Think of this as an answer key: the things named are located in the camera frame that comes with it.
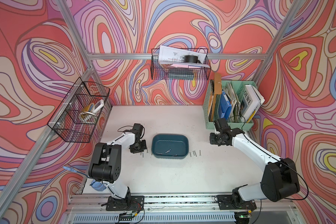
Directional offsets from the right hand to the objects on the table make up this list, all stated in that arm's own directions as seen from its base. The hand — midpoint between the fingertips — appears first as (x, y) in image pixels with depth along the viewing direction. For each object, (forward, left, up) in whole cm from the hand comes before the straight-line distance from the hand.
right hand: (214, 142), depth 87 cm
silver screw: (-2, +15, -9) cm, 18 cm away
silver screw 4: (-4, +9, -8) cm, 13 cm away
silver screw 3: (-3, +12, -9) cm, 15 cm away
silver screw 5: (-3, +47, -8) cm, 48 cm away
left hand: (+1, +47, -7) cm, 48 cm away
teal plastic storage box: (+2, +28, -6) cm, 29 cm away
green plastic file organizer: (+22, -15, +15) cm, 31 cm away
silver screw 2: (-2, +13, -9) cm, 16 cm away
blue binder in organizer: (+21, -10, +10) cm, 26 cm away
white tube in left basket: (+11, +66, +26) cm, 72 cm away
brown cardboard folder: (+21, -1, +25) cm, 33 cm away
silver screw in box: (-1, +30, -8) cm, 31 cm away
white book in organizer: (+20, -25, +16) cm, 36 cm away
